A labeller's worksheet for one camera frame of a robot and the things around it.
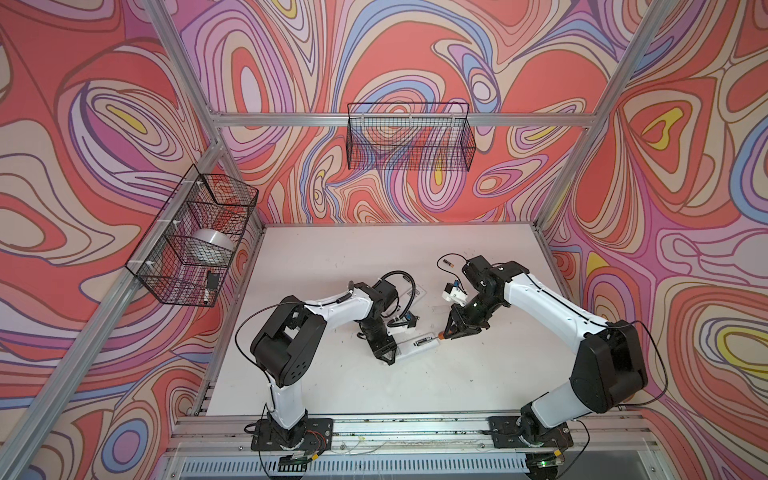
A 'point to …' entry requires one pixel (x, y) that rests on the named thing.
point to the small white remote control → (412, 343)
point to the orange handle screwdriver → (440, 336)
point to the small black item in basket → (212, 282)
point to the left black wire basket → (186, 255)
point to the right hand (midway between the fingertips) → (453, 341)
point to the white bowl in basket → (208, 240)
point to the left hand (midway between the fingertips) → (390, 352)
